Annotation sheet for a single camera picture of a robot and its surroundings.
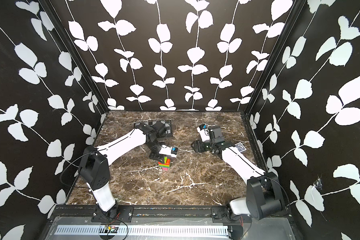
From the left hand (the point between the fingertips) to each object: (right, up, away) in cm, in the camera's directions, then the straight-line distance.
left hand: (164, 154), depth 84 cm
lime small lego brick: (+1, -2, -4) cm, 4 cm away
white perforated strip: (+8, -34, -14) cm, 37 cm away
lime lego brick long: (-1, -7, +2) cm, 7 cm away
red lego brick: (+2, -4, -2) cm, 5 cm away
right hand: (+18, +8, +2) cm, 20 cm away
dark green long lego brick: (0, -9, +6) cm, 11 cm away
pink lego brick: (-1, -10, +6) cm, 12 cm away
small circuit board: (-26, -34, -13) cm, 45 cm away
